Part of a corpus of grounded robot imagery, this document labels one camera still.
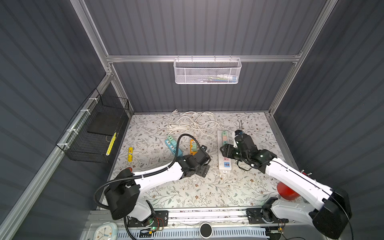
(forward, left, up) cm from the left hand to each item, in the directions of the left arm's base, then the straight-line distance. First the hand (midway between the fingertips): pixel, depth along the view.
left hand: (201, 165), depth 83 cm
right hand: (+4, -13, +8) cm, 16 cm away
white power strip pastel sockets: (+2, -14, -5) cm, 15 cm away
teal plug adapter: (+16, +16, -1) cm, 23 cm away
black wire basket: (+9, +54, +19) cm, 58 cm away
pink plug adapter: (+18, -17, -1) cm, 25 cm away
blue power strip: (+14, +17, -6) cm, 23 cm away
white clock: (-27, +47, -7) cm, 55 cm away
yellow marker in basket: (+2, +43, +19) cm, 47 cm away
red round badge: (+4, +43, -9) cm, 44 cm away
